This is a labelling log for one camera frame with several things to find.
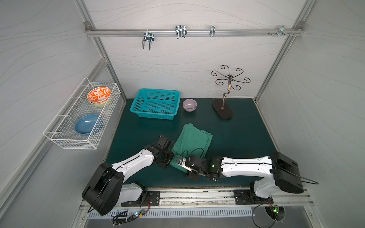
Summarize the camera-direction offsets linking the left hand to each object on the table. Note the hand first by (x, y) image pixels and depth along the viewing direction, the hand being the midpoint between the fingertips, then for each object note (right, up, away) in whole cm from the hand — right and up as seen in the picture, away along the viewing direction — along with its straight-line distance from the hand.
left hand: (174, 158), depth 85 cm
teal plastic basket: (-18, +36, +33) cm, 52 cm away
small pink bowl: (+10, +34, +27) cm, 44 cm away
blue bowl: (-38, +23, -20) cm, 49 cm away
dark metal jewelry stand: (+35, +33, +27) cm, 55 cm away
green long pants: (+8, +10, +8) cm, 15 cm away
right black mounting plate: (+38, -17, -10) cm, 43 cm away
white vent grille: (-20, -23, -15) cm, 34 cm away
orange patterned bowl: (-39, +38, -11) cm, 56 cm away
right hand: (+8, -1, -6) cm, 10 cm away
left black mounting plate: (-13, -17, -13) cm, 25 cm away
